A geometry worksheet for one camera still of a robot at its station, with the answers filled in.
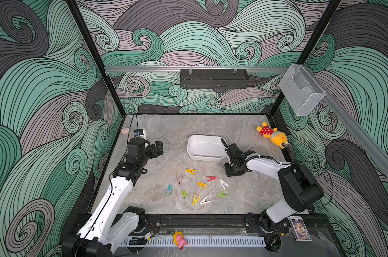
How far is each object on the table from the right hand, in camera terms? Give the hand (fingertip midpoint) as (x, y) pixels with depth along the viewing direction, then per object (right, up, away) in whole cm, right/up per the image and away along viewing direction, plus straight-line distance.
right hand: (227, 173), depth 91 cm
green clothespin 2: (-5, -8, -9) cm, 13 cm away
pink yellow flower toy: (-27, -21, -23) cm, 41 cm away
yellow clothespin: (-21, +1, 0) cm, 21 cm away
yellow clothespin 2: (-19, -11, -11) cm, 24 cm away
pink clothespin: (-28, -2, -4) cm, 28 cm away
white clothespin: (-3, -4, -5) cm, 7 cm away
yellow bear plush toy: (+34, +20, +8) cm, 40 cm away
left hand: (-40, +19, -12) cm, 46 cm away
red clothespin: (-10, -2, -3) cm, 10 cm away
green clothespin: (-25, -8, -9) cm, 28 cm away
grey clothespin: (-6, +5, +2) cm, 8 cm away
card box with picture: (+28, -19, -20) cm, 39 cm away
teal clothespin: (-33, -6, -7) cm, 34 cm away
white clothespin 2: (-15, -11, -11) cm, 22 cm away
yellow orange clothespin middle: (-16, -5, -5) cm, 17 cm away
